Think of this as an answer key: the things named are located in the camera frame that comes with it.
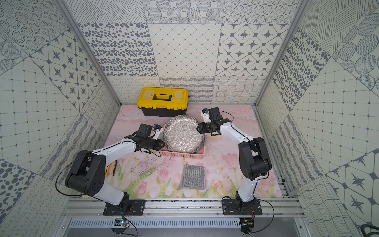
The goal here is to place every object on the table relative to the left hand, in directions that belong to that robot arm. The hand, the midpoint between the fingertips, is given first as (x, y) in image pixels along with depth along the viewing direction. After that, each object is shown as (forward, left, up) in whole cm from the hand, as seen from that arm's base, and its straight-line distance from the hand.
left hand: (160, 141), depth 93 cm
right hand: (+7, -26, +4) cm, 27 cm away
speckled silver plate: (+5, -13, 0) cm, 14 cm away
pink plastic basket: (-9, -25, 0) cm, 26 cm away
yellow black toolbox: (+24, 0, +12) cm, 27 cm away
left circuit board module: (-44, +14, -8) cm, 46 cm away
